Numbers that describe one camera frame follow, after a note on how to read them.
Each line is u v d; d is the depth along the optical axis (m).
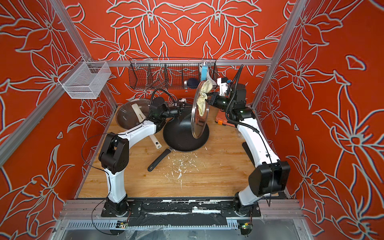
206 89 0.70
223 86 0.67
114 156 0.51
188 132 1.06
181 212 0.73
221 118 1.04
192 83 0.95
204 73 0.85
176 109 0.71
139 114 0.97
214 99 0.64
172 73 1.01
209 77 0.92
